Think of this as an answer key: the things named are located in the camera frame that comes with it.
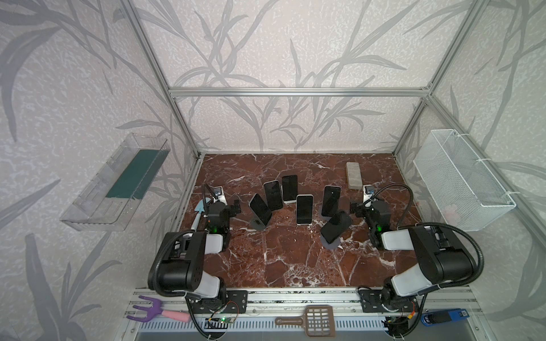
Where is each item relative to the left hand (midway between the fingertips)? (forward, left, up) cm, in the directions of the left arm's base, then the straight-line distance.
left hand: (224, 196), depth 92 cm
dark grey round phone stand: (-20, -46, -4) cm, 50 cm away
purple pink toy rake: (-41, +17, -8) cm, 45 cm away
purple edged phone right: (+1, -48, -4) cm, 48 cm away
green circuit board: (-44, -8, -8) cm, 45 cm away
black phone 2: (+5, -29, 0) cm, 29 cm away
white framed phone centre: (-6, -35, 0) cm, 36 cm away
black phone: (-10, -18, +6) cm, 21 cm away
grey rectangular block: (+17, -62, -5) cm, 65 cm away
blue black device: (-43, -79, -6) cm, 90 cm away
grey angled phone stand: (-10, -15, -7) cm, 19 cm away
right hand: (+2, -62, 0) cm, 62 cm away
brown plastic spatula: (-44, -38, -8) cm, 59 cm away
